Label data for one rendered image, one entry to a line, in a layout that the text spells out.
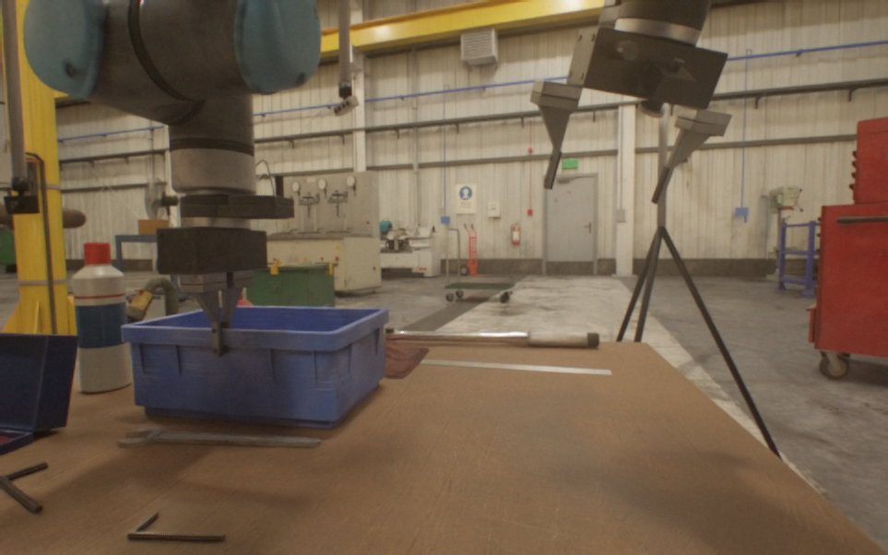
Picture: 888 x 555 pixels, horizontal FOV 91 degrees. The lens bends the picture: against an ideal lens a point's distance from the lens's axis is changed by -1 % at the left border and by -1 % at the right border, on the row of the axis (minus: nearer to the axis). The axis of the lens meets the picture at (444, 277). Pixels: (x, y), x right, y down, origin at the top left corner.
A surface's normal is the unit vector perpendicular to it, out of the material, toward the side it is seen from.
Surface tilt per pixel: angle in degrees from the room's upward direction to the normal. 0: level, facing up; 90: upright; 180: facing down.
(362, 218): 90
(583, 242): 90
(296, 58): 95
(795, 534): 0
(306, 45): 94
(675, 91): 135
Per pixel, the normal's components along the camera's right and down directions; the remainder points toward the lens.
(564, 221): -0.30, 0.07
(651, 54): 0.11, 0.46
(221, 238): 0.98, 0.00
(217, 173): 0.55, 0.06
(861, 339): -0.74, 0.06
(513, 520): -0.01, -1.00
